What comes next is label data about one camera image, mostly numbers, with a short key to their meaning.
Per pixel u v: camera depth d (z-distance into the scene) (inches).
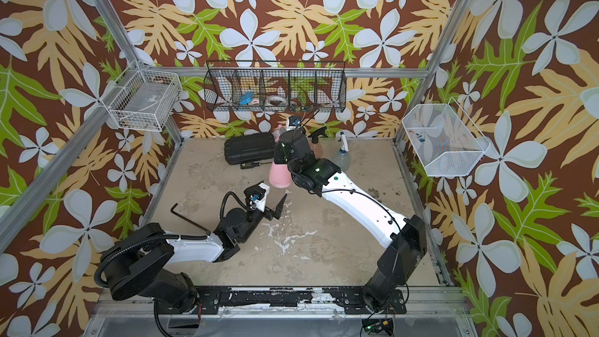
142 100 34.1
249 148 43.6
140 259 18.9
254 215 28.1
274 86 38.7
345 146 37.7
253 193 30.2
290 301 29.5
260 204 27.0
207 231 35.8
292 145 20.6
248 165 42.4
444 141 33.1
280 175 29.6
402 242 16.3
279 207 28.9
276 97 38.7
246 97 37.5
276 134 45.9
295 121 24.7
